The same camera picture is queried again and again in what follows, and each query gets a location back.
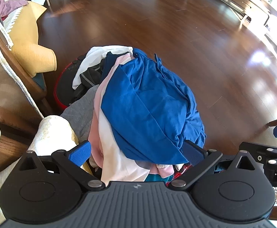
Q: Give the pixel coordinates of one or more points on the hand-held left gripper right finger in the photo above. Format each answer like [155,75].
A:
[193,154]

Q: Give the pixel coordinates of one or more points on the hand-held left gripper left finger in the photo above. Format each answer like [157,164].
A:
[79,152]

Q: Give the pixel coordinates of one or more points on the blue shirt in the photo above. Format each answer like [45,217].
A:
[148,104]

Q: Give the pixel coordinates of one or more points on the white garment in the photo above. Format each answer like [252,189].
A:
[115,154]
[93,57]

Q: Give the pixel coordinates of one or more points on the teal garment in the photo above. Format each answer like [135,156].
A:
[156,178]

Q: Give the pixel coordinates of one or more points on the red rimmed black platform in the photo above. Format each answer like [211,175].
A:
[66,85]

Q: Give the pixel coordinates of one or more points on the black garment with grey stripe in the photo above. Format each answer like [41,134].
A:
[92,74]

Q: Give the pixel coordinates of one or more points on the teal seat cushion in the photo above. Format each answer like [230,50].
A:
[40,82]

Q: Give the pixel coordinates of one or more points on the navy garment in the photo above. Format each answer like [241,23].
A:
[108,64]

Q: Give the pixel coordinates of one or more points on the tan sofa cushion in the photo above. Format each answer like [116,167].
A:
[3,83]

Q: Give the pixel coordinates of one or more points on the yellow garment on chair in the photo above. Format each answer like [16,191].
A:
[31,42]

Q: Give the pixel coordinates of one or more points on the wooden TV cabinet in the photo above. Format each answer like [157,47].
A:
[242,0]

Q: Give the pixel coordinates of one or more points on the wooden sofa frame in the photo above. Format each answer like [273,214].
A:
[15,147]

